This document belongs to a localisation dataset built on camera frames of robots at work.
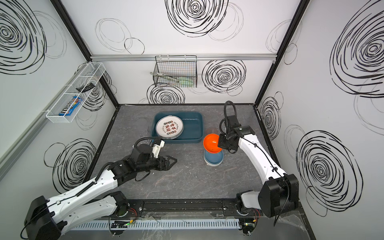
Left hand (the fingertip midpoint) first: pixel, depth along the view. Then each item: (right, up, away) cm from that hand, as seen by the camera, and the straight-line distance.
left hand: (173, 161), depth 75 cm
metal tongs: (-1, +45, +12) cm, 47 cm away
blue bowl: (+21, -1, +9) cm, 23 cm away
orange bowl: (+20, +8, +8) cm, 23 cm away
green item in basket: (+6, +43, +12) cm, 45 cm away
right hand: (+24, +7, +7) cm, 26 cm away
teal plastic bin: (+10, +17, +33) cm, 38 cm away
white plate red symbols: (-7, +16, +28) cm, 33 cm away
